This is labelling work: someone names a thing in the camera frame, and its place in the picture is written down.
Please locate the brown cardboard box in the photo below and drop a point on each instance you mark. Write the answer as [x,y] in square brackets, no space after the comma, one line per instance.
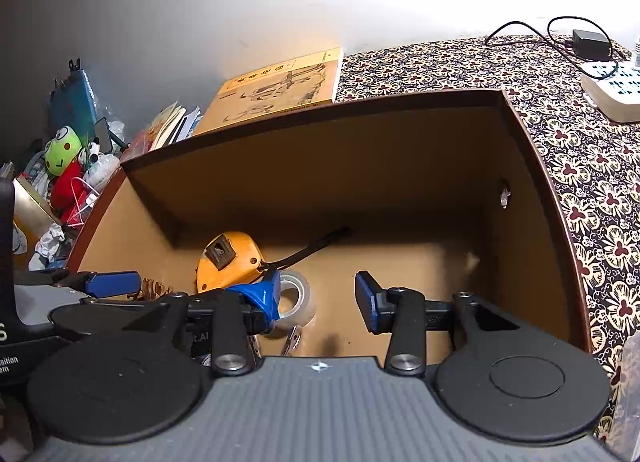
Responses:
[400,181]

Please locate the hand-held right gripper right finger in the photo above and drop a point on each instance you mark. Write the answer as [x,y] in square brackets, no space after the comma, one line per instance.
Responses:
[367,299]

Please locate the brown pine cone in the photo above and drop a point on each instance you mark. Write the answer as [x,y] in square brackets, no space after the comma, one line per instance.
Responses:
[150,288]

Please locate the small silver metal object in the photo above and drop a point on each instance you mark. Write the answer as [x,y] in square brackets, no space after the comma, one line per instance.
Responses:
[292,342]

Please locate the clear plastic case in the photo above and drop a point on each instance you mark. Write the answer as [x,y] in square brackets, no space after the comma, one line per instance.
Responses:
[627,392]

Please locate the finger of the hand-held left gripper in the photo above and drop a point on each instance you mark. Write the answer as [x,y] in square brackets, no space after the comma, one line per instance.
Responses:
[100,311]
[112,283]

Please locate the floral patterned tablecloth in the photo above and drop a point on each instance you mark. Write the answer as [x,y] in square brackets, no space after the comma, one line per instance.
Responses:
[575,141]

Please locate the white power strip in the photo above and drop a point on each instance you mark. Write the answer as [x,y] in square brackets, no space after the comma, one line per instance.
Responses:
[615,91]

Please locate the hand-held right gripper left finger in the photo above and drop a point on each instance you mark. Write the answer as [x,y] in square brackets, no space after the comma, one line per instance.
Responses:
[260,294]

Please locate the translucent tape roll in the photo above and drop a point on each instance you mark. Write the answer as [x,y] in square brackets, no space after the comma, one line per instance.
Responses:
[302,292]

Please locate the yellow book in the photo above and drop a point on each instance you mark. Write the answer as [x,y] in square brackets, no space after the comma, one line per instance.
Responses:
[280,86]

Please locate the panda plush toy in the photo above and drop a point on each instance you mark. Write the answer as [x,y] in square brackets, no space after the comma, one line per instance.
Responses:
[100,166]

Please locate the gold paper box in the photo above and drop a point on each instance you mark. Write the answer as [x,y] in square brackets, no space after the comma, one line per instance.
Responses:
[30,207]

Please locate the yellow tape measure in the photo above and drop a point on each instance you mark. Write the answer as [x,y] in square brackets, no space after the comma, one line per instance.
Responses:
[225,267]

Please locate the black power adapter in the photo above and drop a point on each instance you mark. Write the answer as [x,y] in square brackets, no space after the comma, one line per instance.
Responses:
[590,44]

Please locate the crumpled white paper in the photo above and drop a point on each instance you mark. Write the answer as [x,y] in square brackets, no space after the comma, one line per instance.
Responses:
[47,242]

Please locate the stack of paper booklets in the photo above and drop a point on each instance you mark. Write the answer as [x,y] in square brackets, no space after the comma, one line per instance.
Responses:
[167,124]

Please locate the green frog plush toy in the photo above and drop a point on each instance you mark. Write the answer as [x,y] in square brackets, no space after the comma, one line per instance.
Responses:
[62,146]

